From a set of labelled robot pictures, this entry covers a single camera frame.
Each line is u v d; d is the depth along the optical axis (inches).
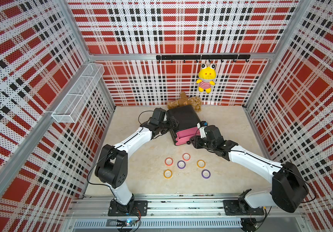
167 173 33.7
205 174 33.7
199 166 34.8
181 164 35.0
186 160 35.8
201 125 29.7
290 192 16.4
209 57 35.3
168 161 35.7
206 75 36.1
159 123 27.7
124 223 27.4
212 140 25.2
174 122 31.5
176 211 28.9
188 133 34.6
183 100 45.1
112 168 18.1
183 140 33.8
